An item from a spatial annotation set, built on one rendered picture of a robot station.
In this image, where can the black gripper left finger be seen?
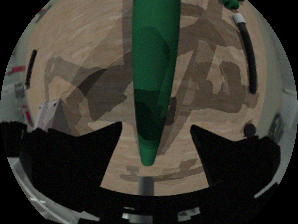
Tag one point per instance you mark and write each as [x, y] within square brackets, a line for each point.
[93, 151]

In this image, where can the grey cylinder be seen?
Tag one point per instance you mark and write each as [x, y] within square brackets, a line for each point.
[145, 188]

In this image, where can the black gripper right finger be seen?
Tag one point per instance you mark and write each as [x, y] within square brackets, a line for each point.
[217, 153]

